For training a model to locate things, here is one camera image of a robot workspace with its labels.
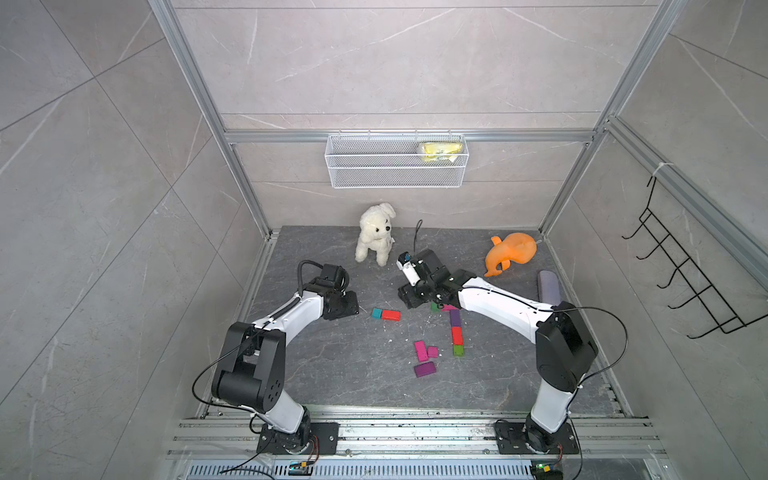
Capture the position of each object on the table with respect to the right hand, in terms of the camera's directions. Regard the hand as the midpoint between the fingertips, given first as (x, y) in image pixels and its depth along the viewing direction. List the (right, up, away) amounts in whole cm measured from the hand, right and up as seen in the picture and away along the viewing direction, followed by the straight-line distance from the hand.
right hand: (409, 289), depth 89 cm
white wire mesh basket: (-5, +43, +11) cm, 45 cm away
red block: (-5, -10, +8) cm, 14 cm away
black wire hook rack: (+61, -2, -31) cm, 69 cm away
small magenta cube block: (+7, -18, -2) cm, 20 cm away
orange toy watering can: (+40, +13, +18) cm, 46 cm away
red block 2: (+16, -15, +4) cm, 22 cm away
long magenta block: (+8, -1, -23) cm, 25 cm away
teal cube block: (-10, -9, +6) cm, 15 cm away
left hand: (-17, -5, +3) cm, 18 cm away
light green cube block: (+15, -18, -1) cm, 24 cm away
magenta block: (+4, -18, -1) cm, 19 cm away
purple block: (+15, -10, +6) cm, 20 cm away
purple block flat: (+4, -23, -4) cm, 24 cm away
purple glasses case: (+49, -1, +11) cm, 50 cm away
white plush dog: (-11, +18, +8) cm, 23 cm away
